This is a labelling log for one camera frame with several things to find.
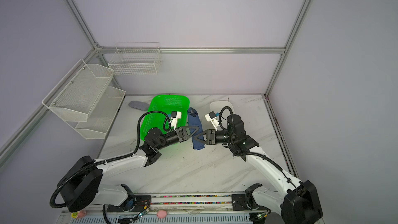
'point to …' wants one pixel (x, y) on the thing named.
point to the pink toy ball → (161, 213)
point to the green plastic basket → (166, 103)
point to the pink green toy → (79, 214)
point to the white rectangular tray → (216, 106)
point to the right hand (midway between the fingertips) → (195, 139)
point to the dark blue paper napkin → (194, 121)
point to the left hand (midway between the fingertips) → (199, 129)
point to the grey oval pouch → (141, 106)
